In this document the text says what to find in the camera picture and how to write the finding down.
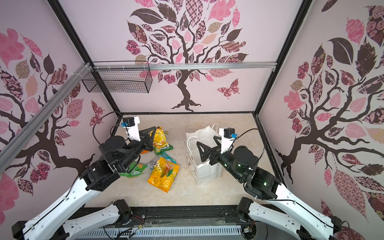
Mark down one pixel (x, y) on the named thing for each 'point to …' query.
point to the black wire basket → (120, 77)
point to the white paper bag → (203, 172)
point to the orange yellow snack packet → (163, 174)
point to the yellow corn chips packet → (160, 144)
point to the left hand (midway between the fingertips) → (156, 131)
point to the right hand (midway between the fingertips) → (207, 139)
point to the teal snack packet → (152, 163)
